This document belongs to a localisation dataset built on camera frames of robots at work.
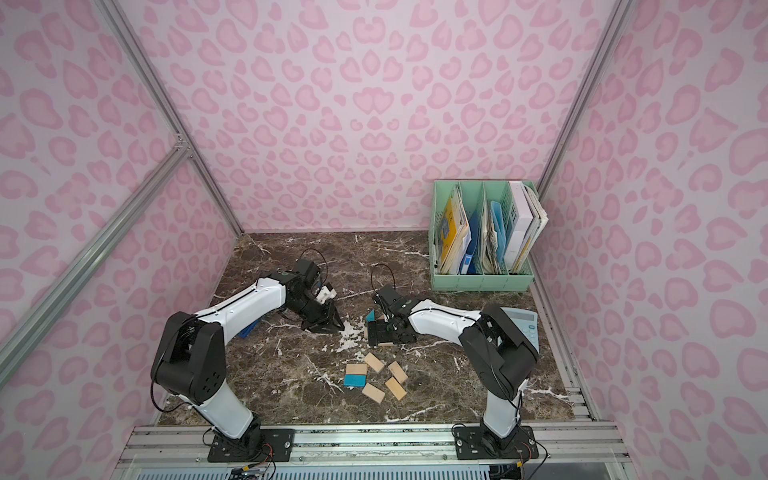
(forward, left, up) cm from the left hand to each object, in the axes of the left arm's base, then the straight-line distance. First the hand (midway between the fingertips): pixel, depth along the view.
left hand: (343, 324), depth 85 cm
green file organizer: (+22, -41, +14) cm, 49 cm away
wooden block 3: (-15, -15, -8) cm, 23 cm away
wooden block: (-8, -9, -8) cm, 15 cm away
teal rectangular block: (-13, -4, -9) cm, 16 cm away
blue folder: (+22, -46, +15) cm, 53 cm away
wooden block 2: (-11, -16, -8) cm, 20 cm away
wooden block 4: (-10, -4, -7) cm, 13 cm away
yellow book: (+24, -34, +12) cm, 43 cm away
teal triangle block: (+6, -7, -6) cm, 11 cm away
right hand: (-1, -11, -7) cm, 13 cm away
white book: (+26, -54, +15) cm, 62 cm away
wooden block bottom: (-16, -9, -8) cm, 20 cm away
